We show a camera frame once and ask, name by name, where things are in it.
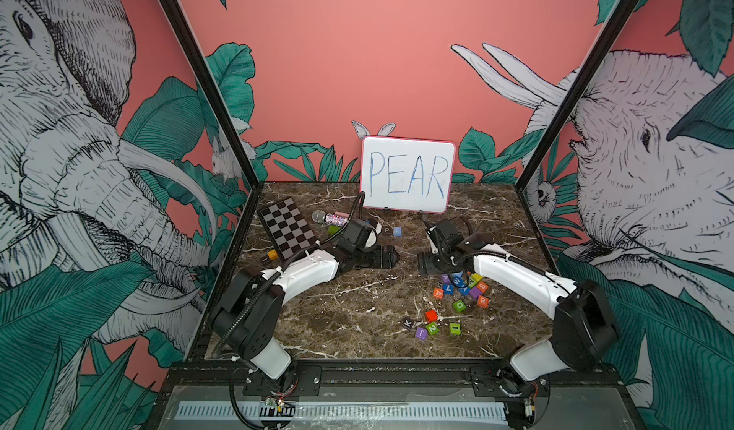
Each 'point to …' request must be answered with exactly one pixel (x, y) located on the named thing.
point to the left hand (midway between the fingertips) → (391, 253)
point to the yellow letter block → (272, 254)
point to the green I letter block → (456, 329)
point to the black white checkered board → (288, 228)
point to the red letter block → (432, 315)
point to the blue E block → (398, 231)
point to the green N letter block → (433, 328)
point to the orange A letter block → (438, 293)
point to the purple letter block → (421, 333)
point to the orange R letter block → (483, 302)
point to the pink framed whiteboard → (402, 174)
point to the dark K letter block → (408, 322)
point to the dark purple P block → (387, 230)
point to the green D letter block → (460, 306)
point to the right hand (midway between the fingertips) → (425, 260)
